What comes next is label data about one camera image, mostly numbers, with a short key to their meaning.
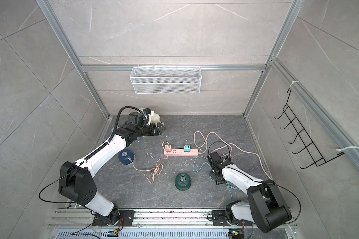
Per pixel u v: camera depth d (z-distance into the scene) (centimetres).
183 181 75
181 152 95
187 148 93
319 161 58
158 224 73
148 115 71
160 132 75
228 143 103
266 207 41
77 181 43
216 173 64
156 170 81
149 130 75
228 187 84
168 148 93
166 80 100
